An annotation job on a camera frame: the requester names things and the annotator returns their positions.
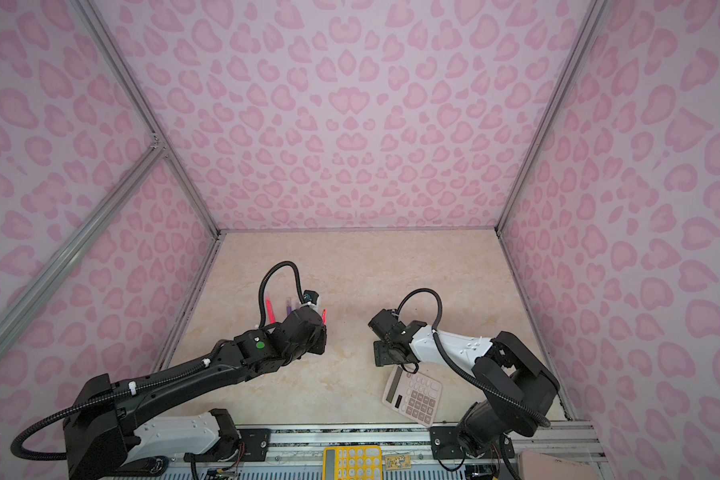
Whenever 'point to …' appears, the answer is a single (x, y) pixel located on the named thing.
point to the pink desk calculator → (413, 395)
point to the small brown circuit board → (398, 462)
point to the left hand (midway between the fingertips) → (327, 324)
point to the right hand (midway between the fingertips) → (390, 355)
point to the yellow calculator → (352, 463)
